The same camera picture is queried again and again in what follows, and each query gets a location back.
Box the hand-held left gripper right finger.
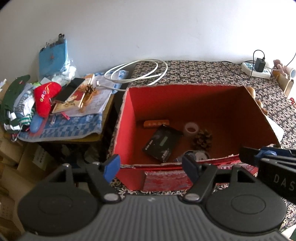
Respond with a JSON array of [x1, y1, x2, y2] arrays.
[[181, 154, 258, 202]]

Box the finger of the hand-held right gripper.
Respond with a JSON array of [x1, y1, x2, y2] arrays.
[[259, 148, 296, 160], [239, 146, 261, 167]]

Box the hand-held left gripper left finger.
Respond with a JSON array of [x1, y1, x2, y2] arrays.
[[37, 154, 122, 204]]

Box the blue clear correction tape dispenser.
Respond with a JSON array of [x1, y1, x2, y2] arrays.
[[177, 150, 211, 163]]

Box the brown pine cone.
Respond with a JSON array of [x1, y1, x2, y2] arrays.
[[191, 128, 213, 151]]

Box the clear tape roll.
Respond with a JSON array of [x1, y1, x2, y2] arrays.
[[184, 122, 200, 138]]

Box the black card wallet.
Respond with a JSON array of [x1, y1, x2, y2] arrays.
[[142, 125, 183, 163]]

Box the orange bar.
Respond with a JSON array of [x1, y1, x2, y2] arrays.
[[143, 120, 170, 128]]

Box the red cardboard box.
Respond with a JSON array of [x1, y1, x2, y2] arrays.
[[107, 84, 281, 193]]

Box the clear plastic case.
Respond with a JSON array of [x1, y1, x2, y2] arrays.
[[266, 116, 285, 142]]

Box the wooden side table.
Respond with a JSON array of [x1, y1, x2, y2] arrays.
[[38, 93, 116, 144]]

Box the blue checked cloth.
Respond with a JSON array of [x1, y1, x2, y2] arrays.
[[17, 72, 129, 142]]

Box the printed paper sheets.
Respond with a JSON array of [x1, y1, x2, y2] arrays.
[[67, 88, 114, 117]]

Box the wooden box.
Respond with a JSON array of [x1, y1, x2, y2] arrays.
[[272, 68, 294, 98]]

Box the illustrated yellow book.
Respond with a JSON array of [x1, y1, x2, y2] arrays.
[[52, 77, 95, 114]]

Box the small pine cone ornament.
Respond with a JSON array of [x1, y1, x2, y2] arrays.
[[80, 84, 99, 113]]

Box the blue plastic object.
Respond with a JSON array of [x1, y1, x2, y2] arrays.
[[30, 115, 44, 133]]

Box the white power strip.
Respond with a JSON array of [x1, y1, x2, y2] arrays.
[[242, 61, 271, 79]]

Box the black charger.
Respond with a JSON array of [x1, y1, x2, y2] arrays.
[[255, 58, 266, 73]]

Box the black phone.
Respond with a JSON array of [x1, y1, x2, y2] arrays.
[[54, 77, 85, 103]]

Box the pink plush toy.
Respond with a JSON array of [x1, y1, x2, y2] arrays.
[[273, 59, 289, 75]]

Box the floral tablecloth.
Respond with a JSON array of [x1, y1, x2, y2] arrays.
[[109, 60, 296, 232]]

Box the red plush stocking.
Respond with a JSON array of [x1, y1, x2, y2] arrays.
[[34, 82, 62, 116]]

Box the white plastic bag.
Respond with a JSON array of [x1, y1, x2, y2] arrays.
[[50, 59, 77, 85]]

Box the striped clothes pile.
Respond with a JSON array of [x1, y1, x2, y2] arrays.
[[3, 83, 37, 139]]

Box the blue bag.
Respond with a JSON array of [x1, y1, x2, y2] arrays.
[[38, 34, 68, 81]]

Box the green garment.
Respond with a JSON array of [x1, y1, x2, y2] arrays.
[[0, 75, 31, 121]]

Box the black cable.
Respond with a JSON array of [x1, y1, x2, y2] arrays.
[[221, 49, 266, 77]]

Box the thin grey cable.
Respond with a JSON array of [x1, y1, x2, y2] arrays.
[[272, 52, 296, 70]]

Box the white coiled cable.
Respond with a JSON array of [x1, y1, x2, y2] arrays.
[[96, 59, 168, 94]]

